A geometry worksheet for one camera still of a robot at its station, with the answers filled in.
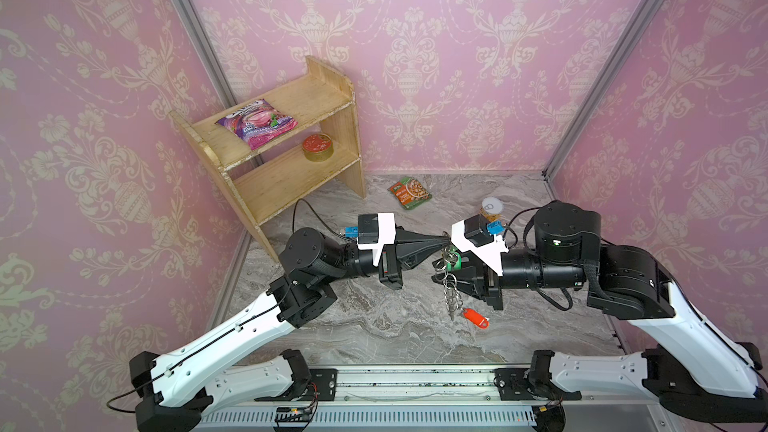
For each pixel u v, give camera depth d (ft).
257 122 2.26
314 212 3.67
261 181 3.00
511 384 2.40
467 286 1.38
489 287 1.30
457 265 1.49
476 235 1.19
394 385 2.49
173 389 1.26
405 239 1.37
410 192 3.70
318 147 3.10
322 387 2.45
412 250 1.36
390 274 1.32
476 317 1.74
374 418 2.55
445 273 1.37
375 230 1.16
